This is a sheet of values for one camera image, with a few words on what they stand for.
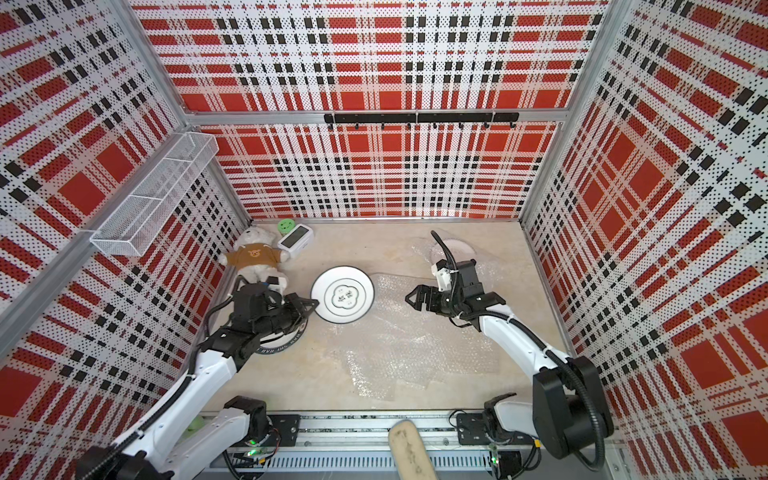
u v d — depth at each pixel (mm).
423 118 889
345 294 824
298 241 1088
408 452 675
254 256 1011
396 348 866
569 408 404
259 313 638
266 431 722
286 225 1147
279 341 693
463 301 648
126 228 688
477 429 733
